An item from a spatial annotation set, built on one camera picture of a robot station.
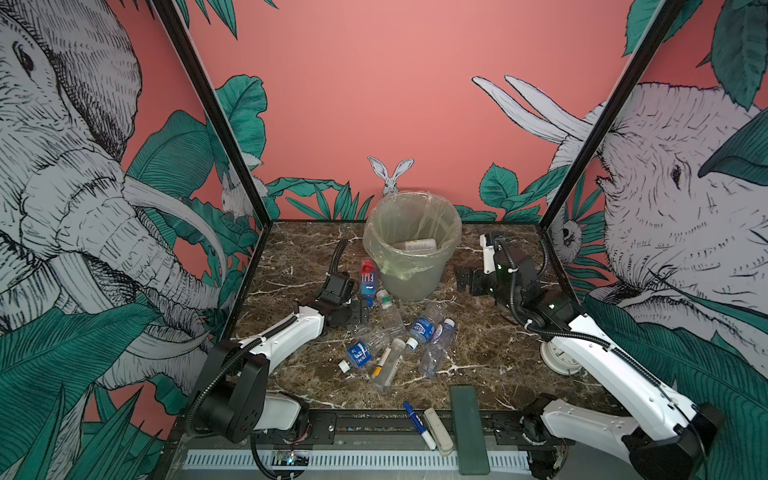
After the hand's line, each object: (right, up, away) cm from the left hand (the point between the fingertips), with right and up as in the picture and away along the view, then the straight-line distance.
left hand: (355, 306), depth 89 cm
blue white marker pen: (+19, -27, -16) cm, 36 cm away
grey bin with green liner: (+17, +22, +13) cm, 31 cm away
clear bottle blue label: (+20, -6, -3) cm, 21 cm away
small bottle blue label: (+2, -12, -8) cm, 14 cm away
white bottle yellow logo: (+21, +19, +7) cm, 29 cm away
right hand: (+30, +14, -16) cm, 37 cm away
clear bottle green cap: (+11, -5, +4) cm, 13 cm away
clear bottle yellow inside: (+10, -15, -6) cm, 19 cm away
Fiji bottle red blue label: (+3, +7, +7) cm, 10 cm away
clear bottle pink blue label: (+23, -15, -3) cm, 27 cm away
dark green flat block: (+31, -29, -16) cm, 45 cm away
